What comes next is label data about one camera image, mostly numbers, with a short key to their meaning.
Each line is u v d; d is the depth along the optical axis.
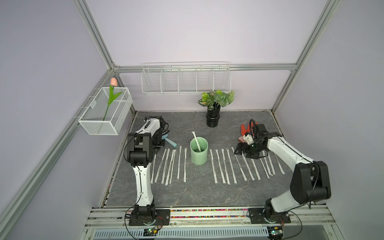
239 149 0.80
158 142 0.87
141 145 0.60
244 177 0.87
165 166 0.91
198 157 0.87
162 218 0.74
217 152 0.96
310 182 0.45
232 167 0.91
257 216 0.74
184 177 0.87
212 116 1.05
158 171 0.89
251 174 0.87
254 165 0.91
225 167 0.90
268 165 0.91
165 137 1.05
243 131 1.08
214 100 0.93
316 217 0.74
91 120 0.75
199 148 0.89
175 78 1.03
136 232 0.71
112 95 0.80
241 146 0.80
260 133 0.71
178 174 0.88
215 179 0.86
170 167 0.91
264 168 0.90
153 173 0.88
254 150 0.75
